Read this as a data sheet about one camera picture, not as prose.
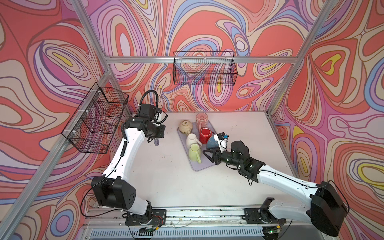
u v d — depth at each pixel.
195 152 0.86
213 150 0.68
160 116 0.72
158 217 0.72
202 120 1.01
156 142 0.82
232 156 0.63
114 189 0.40
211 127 1.11
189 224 0.73
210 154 0.72
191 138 0.93
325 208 0.39
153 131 0.65
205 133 0.98
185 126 1.01
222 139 0.66
